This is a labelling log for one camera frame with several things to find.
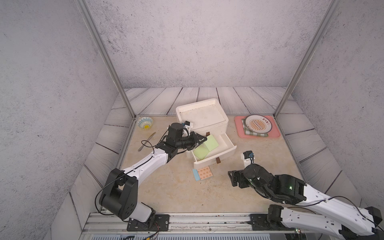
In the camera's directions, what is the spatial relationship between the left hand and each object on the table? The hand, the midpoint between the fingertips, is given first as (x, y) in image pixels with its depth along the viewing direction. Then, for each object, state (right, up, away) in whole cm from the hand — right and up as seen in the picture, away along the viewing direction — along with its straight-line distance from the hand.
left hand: (208, 139), depth 77 cm
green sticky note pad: (+2, -2, +5) cm, 6 cm away
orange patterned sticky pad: (-1, -21, +12) cm, 24 cm away
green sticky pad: (-3, -8, +13) cm, 16 cm away
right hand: (+12, -15, -8) cm, 21 cm away
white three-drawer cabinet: (0, +13, +11) cm, 17 cm away
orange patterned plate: (+41, +9, +37) cm, 56 cm away
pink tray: (+50, +2, +33) cm, 60 cm away
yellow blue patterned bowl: (-45, +10, +37) cm, 60 cm away
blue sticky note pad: (-6, -22, +12) cm, 26 cm away
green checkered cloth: (+30, +3, +31) cm, 44 cm away
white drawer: (+10, -6, +8) cm, 15 cm away
